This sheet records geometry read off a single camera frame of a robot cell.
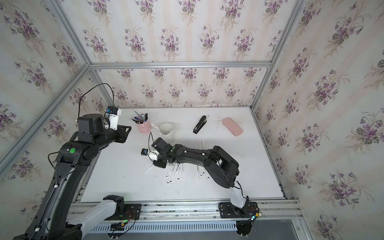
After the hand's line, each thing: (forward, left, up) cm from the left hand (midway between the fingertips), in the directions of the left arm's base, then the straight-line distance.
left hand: (129, 127), depth 67 cm
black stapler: (+25, -35, -29) cm, 52 cm away
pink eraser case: (+25, -59, -31) cm, 72 cm away
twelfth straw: (-7, -4, -31) cm, 32 cm away
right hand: (-3, -9, -27) cm, 28 cm away
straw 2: (-14, -18, -31) cm, 39 cm away
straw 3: (-10, -16, -32) cm, 37 cm away
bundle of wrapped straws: (+11, -10, -18) cm, 24 cm away
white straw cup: (+18, -12, -27) cm, 35 cm away
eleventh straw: (-9, -25, -32) cm, 41 cm away
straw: (-10, -33, -32) cm, 46 cm away
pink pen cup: (+19, +2, -25) cm, 32 cm away
